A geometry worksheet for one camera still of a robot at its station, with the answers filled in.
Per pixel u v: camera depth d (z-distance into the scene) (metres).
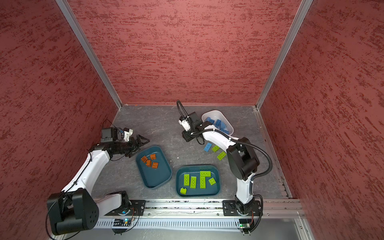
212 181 0.81
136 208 0.73
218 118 1.10
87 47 0.86
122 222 0.72
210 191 0.80
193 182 0.83
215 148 0.97
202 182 0.82
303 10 0.72
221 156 0.92
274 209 0.76
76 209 0.40
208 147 0.97
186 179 0.83
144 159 0.90
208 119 1.10
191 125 0.71
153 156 0.90
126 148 0.71
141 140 0.74
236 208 0.67
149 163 0.87
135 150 0.73
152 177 0.84
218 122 1.09
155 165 0.87
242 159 0.50
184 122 0.83
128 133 0.77
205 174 0.85
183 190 0.78
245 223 0.71
